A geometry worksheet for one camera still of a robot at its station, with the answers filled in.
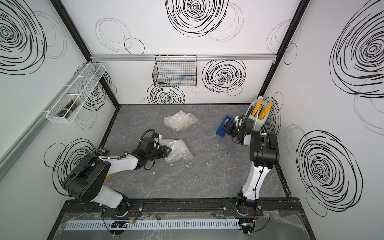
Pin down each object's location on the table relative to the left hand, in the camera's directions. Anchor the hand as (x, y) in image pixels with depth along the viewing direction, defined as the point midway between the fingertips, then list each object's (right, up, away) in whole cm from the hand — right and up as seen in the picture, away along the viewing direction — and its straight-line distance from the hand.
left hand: (169, 150), depth 91 cm
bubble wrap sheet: (+7, 0, -4) cm, 8 cm away
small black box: (-42, -1, 0) cm, 42 cm away
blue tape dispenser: (+34, +11, +8) cm, 36 cm away
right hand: (+35, +15, +6) cm, 38 cm away
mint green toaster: (+54, +23, 0) cm, 59 cm away
